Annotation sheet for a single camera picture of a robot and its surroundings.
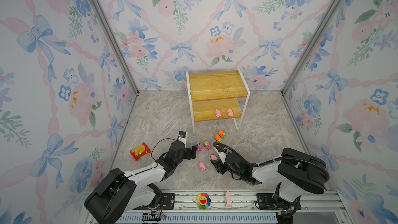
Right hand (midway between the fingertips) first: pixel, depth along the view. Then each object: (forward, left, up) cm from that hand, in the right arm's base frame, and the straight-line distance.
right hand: (214, 158), depth 88 cm
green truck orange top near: (+11, -2, +3) cm, 11 cm away
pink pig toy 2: (+18, -2, +18) cm, 25 cm away
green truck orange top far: (+14, -5, +2) cm, 15 cm away
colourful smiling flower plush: (-21, +6, +1) cm, 22 cm away
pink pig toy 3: (-1, 0, +2) cm, 2 cm away
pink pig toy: (+19, -9, +18) cm, 27 cm away
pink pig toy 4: (-5, +6, +2) cm, 8 cm away
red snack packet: (+2, +42, +3) cm, 42 cm away
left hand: (+6, +13, +6) cm, 16 cm away
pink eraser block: (-21, -6, +2) cm, 22 cm away
